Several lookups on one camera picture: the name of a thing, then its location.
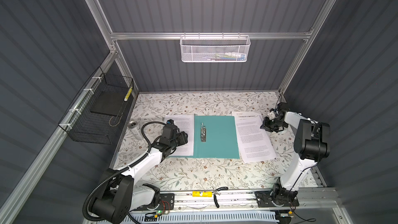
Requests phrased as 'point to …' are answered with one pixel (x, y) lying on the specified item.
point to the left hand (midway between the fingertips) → (184, 135)
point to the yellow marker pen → (128, 94)
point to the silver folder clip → (203, 133)
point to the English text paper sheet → (185, 123)
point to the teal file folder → (214, 137)
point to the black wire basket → (93, 115)
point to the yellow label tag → (202, 193)
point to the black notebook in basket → (109, 102)
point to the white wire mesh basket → (214, 48)
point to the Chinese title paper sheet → (247, 116)
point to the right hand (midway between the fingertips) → (264, 127)
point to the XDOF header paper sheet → (254, 144)
